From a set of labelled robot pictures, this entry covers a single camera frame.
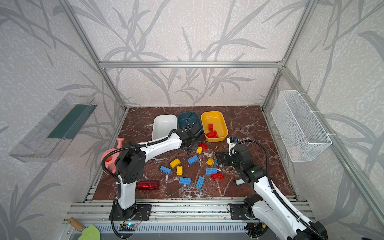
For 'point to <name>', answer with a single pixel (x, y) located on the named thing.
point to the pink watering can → (110, 160)
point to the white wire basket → (303, 137)
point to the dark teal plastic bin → (186, 118)
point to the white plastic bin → (162, 124)
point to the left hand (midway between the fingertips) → (195, 141)
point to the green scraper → (91, 232)
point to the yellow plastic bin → (215, 126)
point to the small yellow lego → (199, 150)
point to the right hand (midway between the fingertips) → (221, 148)
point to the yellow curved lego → (175, 163)
